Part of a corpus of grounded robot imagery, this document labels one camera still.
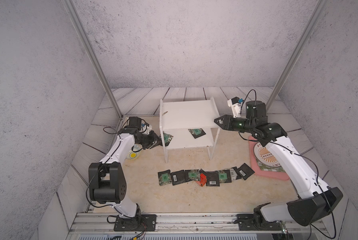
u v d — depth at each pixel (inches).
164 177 34.7
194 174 35.1
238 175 35.0
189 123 28.5
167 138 34.1
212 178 34.5
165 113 30.4
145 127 30.4
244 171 35.0
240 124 23.6
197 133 35.3
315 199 14.9
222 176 34.4
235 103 25.0
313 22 29.3
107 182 17.6
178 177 35.0
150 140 29.9
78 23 29.4
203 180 34.1
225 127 25.0
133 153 29.1
